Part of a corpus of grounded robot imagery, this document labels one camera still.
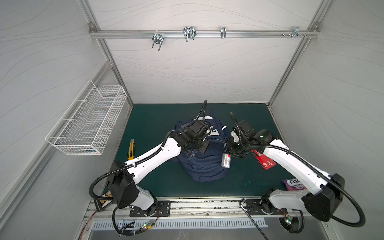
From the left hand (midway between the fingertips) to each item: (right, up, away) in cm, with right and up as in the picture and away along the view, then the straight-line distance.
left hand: (207, 142), depth 78 cm
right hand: (+10, -3, -1) cm, 10 cm away
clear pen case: (+9, -8, -6) cm, 13 cm away
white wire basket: (-58, +8, -10) cm, 60 cm away
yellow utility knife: (-47, -8, +16) cm, 51 cm away
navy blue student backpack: (-1, -13, +1) cm, 13 cm away
